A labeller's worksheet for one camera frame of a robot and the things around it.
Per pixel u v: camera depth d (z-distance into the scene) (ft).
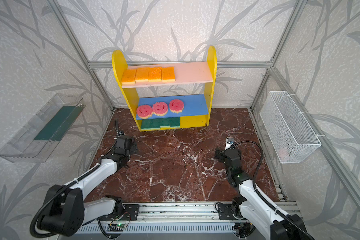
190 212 2.48
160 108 3.16
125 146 2.23
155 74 2.59
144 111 3.14
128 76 2.55
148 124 3.51
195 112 3.32
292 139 1.98
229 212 2.40
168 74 2.58
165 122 3.54
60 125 2.10
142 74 2.59
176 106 3.24
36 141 2.08
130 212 2.40
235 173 2.07
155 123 3.55
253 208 1.89
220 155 2.48
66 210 1.33
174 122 3.55
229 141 2.37
